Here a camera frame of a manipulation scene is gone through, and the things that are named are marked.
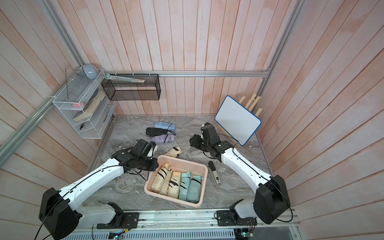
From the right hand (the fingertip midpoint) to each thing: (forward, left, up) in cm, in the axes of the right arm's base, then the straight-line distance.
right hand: (191, 140), depth 83 cm
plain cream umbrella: (-20, +17, -8) cm, 28 cm away
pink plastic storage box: (-9, +8, -13) cm, 18 cm away
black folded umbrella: (+18, +28, -15) cm, 36 cm away
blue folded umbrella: (+24, +21, -15) cm, 35 cm away
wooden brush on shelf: (+11, +55, +16) cm, 58 cm away
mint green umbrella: (-20, +4, -15) cm, 25 cm away
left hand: (-14, +19, -7) cm, 25 cm away
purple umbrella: (+11, +20, -14) cm, 26 cm away
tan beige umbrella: (0, +12, -13) cm, 18 cm away
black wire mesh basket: (+41, +48, +4) cm, 63 cm away
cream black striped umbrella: (-22, +10, -14) cm, 28 cm away
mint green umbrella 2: (-22, -2, -14) cm, 26 cm away
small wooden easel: (+20, -35, +13) cm, 42 cm away
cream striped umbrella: (-23, +14, -12) cm, 30 cm away
